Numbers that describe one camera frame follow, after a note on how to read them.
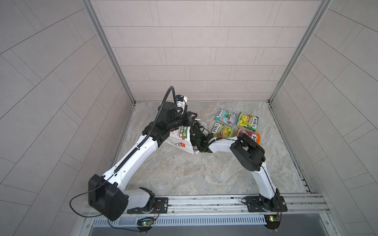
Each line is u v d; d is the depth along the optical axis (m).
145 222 0.64
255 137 0.94
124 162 0.42
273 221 0.68
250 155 0.53
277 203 0.62
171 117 0.56
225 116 1.05
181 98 0.64
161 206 0.71
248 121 1.02
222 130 0.97
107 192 0.37
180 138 0.78
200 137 0.75
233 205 0.72
